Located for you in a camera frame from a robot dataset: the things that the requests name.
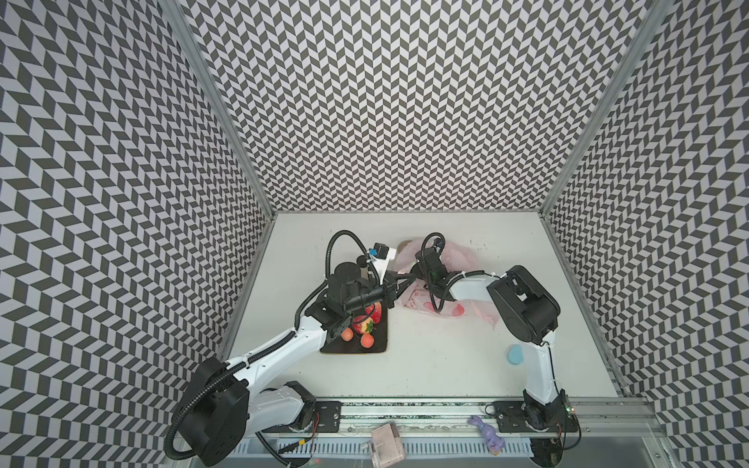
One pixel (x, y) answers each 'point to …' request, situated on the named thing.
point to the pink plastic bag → (413, 295)
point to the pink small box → (385, 448)
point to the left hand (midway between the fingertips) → (415, 280)
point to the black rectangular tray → (336, 344)
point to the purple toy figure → (495, 443)
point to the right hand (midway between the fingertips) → (419, 267)
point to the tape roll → (404, 244)
